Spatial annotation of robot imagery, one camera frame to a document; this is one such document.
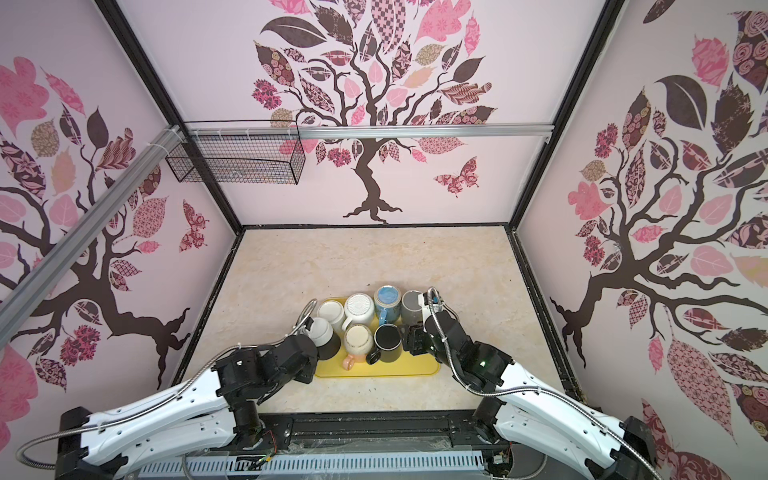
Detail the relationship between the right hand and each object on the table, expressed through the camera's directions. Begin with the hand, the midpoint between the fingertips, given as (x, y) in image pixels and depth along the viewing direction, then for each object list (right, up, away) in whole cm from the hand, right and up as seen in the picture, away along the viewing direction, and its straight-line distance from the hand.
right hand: (406, 323), depth 75 cm
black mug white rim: (-5, -7, +4) cm, 9 cm away
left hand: (-25, -10, +1) cm, 27 cm away
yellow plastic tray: (+1, -14, +10) cm, 17 cm away
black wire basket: (-53, +51, +20) cm, 76 cm away
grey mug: (+2, +2, +9) cm, 9 cm away
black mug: (-20, -5, 0) cm, 21 cm away
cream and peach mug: (-13, -7, +4) cm, 15 cm away
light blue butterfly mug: (-5, +3, +10) cm, 12 cm away
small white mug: (-22, +1, +12) cm, 25 cm away
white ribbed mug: (-14, +1, +12) cm, 18 cm away
